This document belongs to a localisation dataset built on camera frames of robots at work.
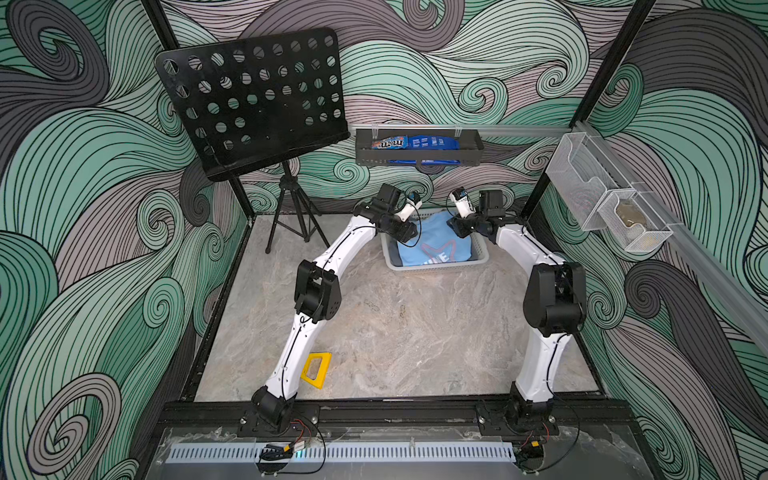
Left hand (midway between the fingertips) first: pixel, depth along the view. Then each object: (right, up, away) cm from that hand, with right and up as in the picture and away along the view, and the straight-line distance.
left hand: (412, 222), depth 96 cm
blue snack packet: (+6, +25, -5) cm, 26 cm away
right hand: (+18, +2, +2) cm, 18 cm away
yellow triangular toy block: (-26, -40, -15) cm, 50 cm away
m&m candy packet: (-7, +25, -5) cm, 26 cm away
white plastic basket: (-7, -9, +3) cm, 12 cm away
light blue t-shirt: (+9, -6, +4) cm, 11 cm away
